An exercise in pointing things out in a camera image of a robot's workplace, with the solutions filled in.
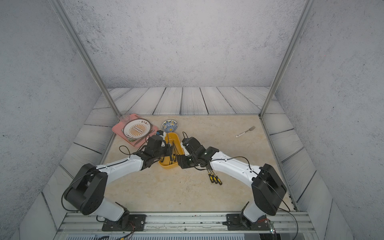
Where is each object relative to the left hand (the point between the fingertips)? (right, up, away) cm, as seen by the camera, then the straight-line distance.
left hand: (175, 147), depth 90 cm
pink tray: (-44, +11, +21) cm, 50 cm away
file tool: (-1, -6, +8) cm, 10 cm away
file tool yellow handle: (+21, -17, -2) cm, 27 cm away
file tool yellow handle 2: (+23, -17, -3) cm, 29 cm away
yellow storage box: (-7, -10, +3) cm, 13 cm away
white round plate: (-31, +11, +21) cm, 39 cm away
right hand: (+4, -7, -11) cm, 14 cm away
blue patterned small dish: (-7, +13, +21) cm, 26 cm away
